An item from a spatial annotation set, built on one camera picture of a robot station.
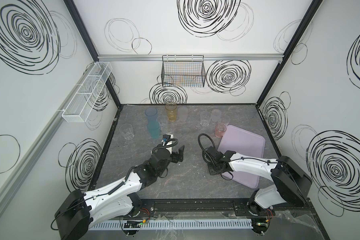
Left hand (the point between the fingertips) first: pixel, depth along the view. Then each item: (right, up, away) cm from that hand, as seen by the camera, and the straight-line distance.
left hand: (178, 144), depth 78 cm
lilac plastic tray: (+44, -2, +19) cm, 48 cm away
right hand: (+19, -17, +8) cm, 27 cm away
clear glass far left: (-36, +6, +24) cm, 44 cm away
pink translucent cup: (+29, +6, +27) cm, 40 cm away
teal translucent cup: (-17, +7, +24) cm, 31 cm away
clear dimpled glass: (+32, +13, +27) cm, 44 cm away
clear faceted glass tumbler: (+19, +14, +31) cm, 39 cm away
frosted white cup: (+3, +19, +31) cm, 36 cm away
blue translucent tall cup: (-18, +17, +19) cm, 31 cm away
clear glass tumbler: (-12, +12, +27) cm, 32 cm away
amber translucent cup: (-6, +20, +25) cm, 32 cm away
